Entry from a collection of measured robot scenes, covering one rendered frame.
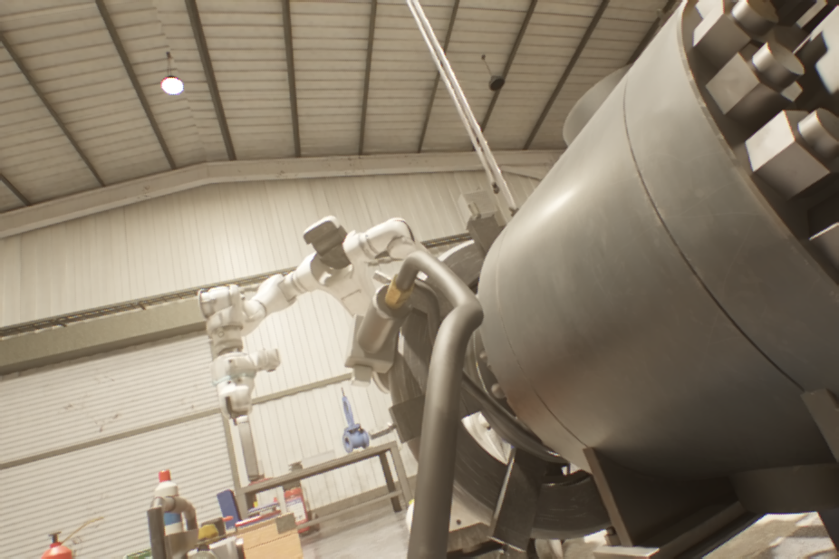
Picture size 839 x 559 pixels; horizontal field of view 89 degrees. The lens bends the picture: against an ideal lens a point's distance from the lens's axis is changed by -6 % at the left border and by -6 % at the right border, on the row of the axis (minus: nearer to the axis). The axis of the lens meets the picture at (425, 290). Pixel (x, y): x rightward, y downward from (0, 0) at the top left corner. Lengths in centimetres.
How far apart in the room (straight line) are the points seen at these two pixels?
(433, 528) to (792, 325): 33
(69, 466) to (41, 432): 85
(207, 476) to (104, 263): 507
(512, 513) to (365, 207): 1061
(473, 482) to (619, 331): 56
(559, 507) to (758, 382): 66
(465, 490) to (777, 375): 66
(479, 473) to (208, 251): 1024
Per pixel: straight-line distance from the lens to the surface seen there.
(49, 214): 1241
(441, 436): 37
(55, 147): 1172
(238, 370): 98
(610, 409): 63
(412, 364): 101
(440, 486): 37
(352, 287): 155
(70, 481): 1036
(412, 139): 1229
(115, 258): 1154
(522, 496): 102
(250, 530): 155
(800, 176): 44
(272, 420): 949
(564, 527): 109
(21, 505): 1071
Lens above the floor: 48
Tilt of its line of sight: 20 degrees up
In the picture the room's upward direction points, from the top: 19 degrees counter-clockwise
